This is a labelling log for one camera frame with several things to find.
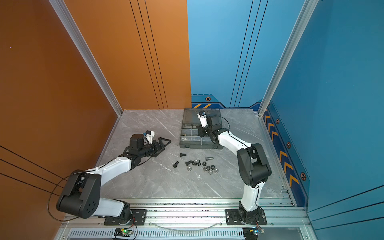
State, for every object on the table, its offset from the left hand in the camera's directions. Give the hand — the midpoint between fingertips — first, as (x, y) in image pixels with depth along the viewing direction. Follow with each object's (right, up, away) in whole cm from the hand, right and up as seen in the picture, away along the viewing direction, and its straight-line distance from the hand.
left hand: (168, 143), depth 86 cm
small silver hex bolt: (+24, -10, +7) cm, 27 cm away
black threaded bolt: (+3, -14, +5) cm, 15 cm away
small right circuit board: (+42, -41, -16) cm, 61 cm away
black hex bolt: (+10, -13, +5) cm, 17 cm away
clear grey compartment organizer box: (+12, +2, +14) cm, 18 cm away
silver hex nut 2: (+25, -17, +2) cm, 30 cm away
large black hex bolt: (+7, -8, +9) cm, 14 cm away
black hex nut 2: (+26, -15, +4) cm, 30 cm away
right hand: (+18, +10, +8) cm, 22 cm away
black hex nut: (+21, -13, +5) cm, 25 cm away
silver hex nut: (+16, -12, +5) cm, 20 cm away
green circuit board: (-19, -41, -16) cm, 47 cm away
